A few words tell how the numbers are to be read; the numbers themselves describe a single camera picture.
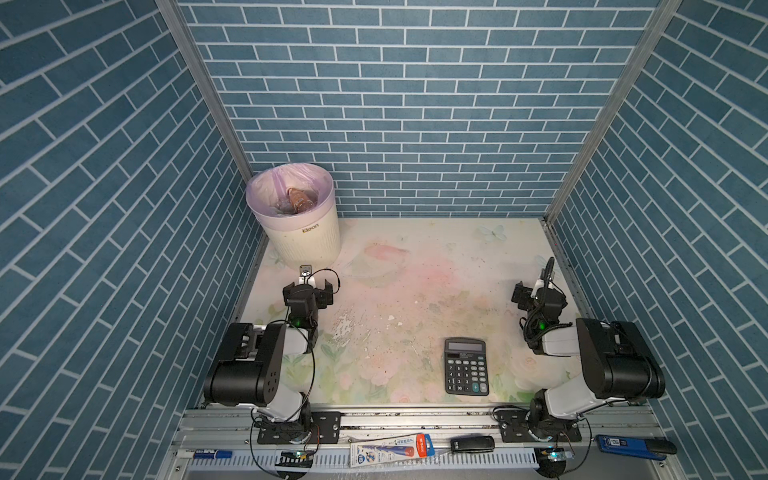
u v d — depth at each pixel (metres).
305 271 0.81
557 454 0.72
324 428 0.74
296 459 0.72
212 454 0.69
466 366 0.82
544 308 0.71
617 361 0.45
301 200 0.91
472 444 0.68
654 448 0.72
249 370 0.45
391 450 0.69
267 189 0.97
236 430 0.75
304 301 0.71
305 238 0.89
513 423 0.74
